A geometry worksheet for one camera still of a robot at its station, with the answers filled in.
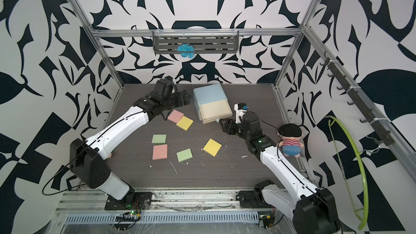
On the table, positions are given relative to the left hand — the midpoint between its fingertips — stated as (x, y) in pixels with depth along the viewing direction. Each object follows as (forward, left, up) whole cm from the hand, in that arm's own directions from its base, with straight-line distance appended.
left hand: (184, 94), depth 82 cm
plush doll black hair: (-15, -56, -17) cm, 60 cm away
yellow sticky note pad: (-2, +2, -24) cm, 25 cm away
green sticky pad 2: (-22, +2, -24) cm, 32 cm away
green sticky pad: (-11, +17, -25) cm, 32 cm away
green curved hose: (-54, -59, -2) cm, 80 cm away
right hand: (-11, -19, -6) cm, 23 cm away
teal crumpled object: (+25, -1, +10) cm, 27 cm away
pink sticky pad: (-19, +15, -25) cm, 35 cm away
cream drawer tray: (0, -17, -15) cm, 23 cm away
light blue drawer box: (+7, -12, -9) cm, 17 cm away
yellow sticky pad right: (-17, -14, -26) cm, 34 cm away
